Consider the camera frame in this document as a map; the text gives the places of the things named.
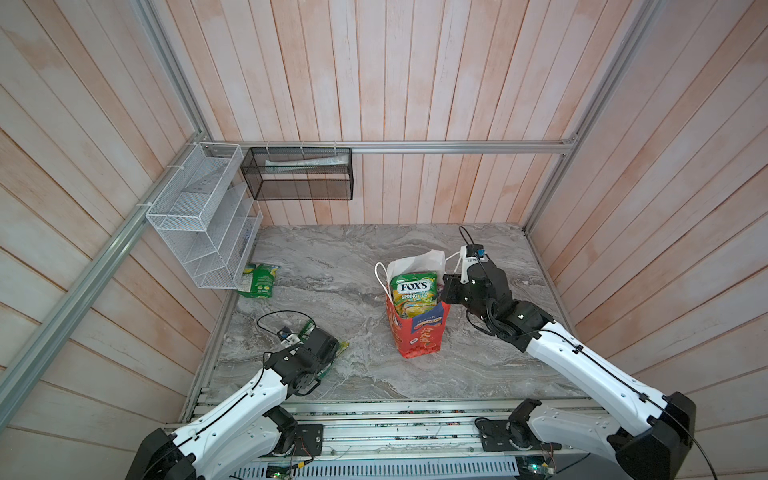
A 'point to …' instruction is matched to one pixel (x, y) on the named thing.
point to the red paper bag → (421, 336)
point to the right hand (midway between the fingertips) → (442, 276)
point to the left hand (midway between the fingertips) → (316, 363)
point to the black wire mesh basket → (299, 173)
